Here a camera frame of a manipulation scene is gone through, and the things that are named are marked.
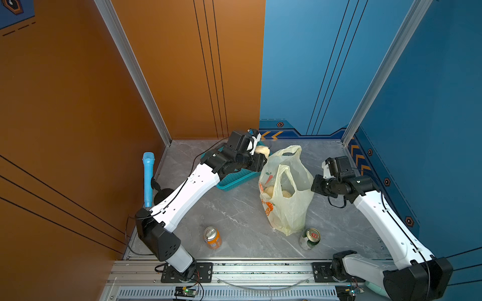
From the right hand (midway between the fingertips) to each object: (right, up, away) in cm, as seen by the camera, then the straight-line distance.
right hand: (312, 185), depth 79 cm
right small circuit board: (+10, -40, -8) cm, 42 cm away
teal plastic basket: (-33, +2, +11) cm, 35 cm away
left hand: (-22, +13, -4) cm, 26 cm away
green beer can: (-2, -19, -6) cm, 20 cm away
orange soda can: (-41, -19, -6) cm, 46 cm away
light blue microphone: (-69, +11, 0) cm, 70 cm away
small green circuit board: (-52, -40, -8) cm, 65 cm away
